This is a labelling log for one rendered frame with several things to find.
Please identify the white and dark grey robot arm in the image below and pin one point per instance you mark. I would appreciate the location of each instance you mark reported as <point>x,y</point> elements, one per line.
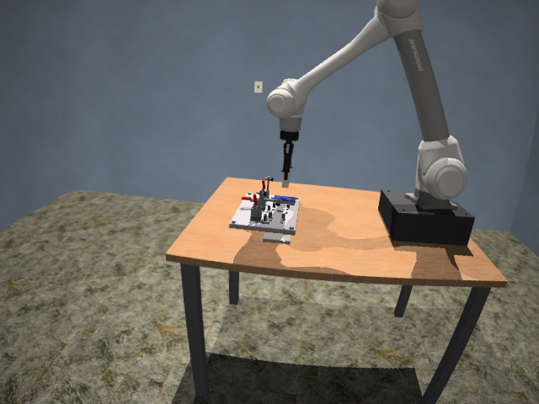
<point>440,159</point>

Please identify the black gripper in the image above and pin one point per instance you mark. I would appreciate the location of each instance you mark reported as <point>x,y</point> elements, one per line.
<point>288,137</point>

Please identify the blue rectangular block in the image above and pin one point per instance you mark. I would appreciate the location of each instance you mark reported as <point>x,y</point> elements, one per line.
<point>286,199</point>

